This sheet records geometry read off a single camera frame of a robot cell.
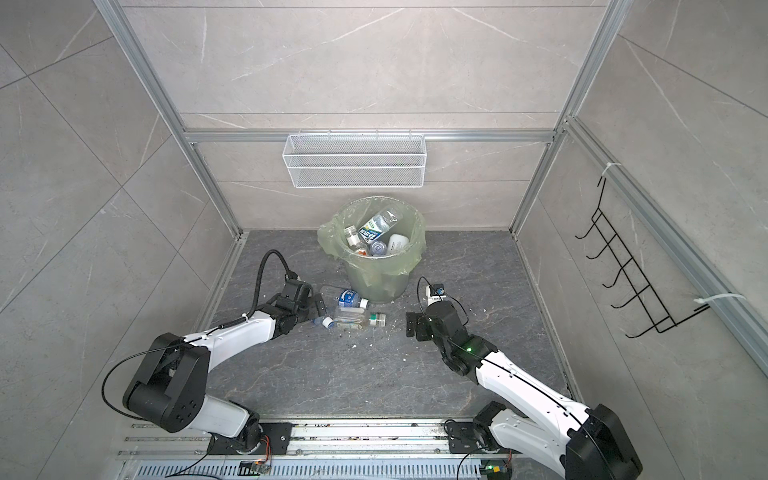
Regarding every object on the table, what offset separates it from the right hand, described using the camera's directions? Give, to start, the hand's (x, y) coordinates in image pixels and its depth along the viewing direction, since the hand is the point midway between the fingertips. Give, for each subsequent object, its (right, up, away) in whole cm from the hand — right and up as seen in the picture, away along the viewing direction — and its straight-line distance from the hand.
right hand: (421, 310), depth 83 cm
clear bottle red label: (-20, +20, +9) cm, 30 cm away
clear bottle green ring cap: (-19, -4, +10) cm, 22 cm away
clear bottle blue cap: (-13, +18, +7) cm, 23 cm away
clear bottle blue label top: (-22, +2, +10) cm, 25 cm away
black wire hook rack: (+46, +13, -15) cm, 50 cm away
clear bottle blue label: (-29, -5, +7) cm, 30 cm away
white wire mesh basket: (-21, +48, +17) cm, 55 cm away
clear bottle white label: (-14, +24, +9) cm, 30 cm away
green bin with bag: (-13, +8, +6) cm, 17 cm away
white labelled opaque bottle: (-7, +20, +10) cm, 23 cm away
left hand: (-34, +2, +9) cm, 35 cm away
